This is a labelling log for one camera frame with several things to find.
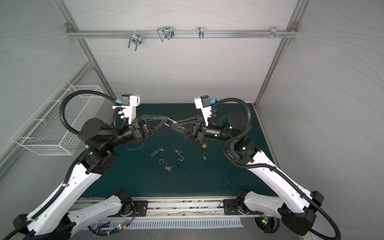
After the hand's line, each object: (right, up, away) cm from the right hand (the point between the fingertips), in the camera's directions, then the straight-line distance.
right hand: (176, 121), depth 46 cm
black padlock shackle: (-4, -21, +47) cm, 51 cm away
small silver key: (+11, -24, +44) cm, 52 cm away
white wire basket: (-58, -3, +20) cm, 61 cm away
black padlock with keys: (-12, -27, +42) cm, 51 cm away
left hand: (-3, +1, -1) cm, 3 cm away
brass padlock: (+12, -17, +49) cm, 54 cm away
